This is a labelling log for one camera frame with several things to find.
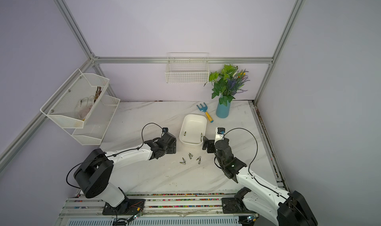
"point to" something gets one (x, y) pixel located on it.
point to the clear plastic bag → (84, 106)
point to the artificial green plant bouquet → (228, 83)
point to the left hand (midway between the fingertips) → (168, 147)
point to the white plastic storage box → (192, 129)
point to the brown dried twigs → (98, 90)
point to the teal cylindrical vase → (222, 111)
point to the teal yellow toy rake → (204, 108)
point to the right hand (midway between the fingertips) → (212, 138)
